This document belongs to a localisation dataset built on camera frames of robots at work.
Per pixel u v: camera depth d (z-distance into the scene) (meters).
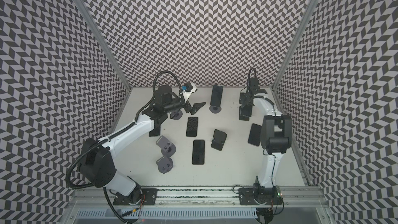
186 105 0.67
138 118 0.55
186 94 0.64
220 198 0.74
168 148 0.83
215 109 1.07
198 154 0.81
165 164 0.79
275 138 0.52
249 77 0.78
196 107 0.67
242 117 1.02
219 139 0.88
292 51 0.92
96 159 0.44
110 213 0.67
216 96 1.00
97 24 0.87
